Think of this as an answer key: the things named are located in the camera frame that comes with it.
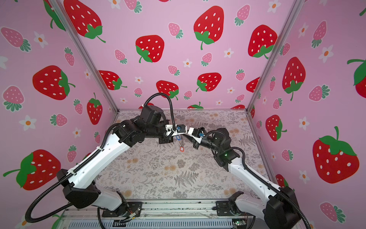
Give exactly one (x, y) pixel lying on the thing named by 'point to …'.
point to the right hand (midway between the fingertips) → (183, 130)
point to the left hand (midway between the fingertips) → (179, 129)
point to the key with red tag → (181, 149)
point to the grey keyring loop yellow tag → (181, 141)
